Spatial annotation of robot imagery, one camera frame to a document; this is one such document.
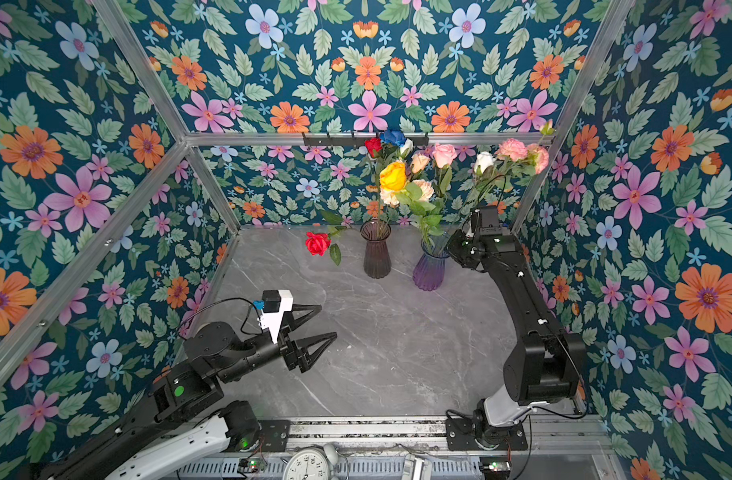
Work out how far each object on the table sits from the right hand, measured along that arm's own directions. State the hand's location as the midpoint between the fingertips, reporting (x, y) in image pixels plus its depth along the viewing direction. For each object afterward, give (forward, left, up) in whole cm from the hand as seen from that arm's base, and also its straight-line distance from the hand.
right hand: (456, 242), depth 84 cm
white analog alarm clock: (-51, +35, -20) cm, 65 cm away
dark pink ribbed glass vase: (+6, +24, -16) cm, 29 cm away
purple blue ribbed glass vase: (-3, +7, -7) cm, 11 cm away
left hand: (-32, +30, +10) cm, 44 cm away
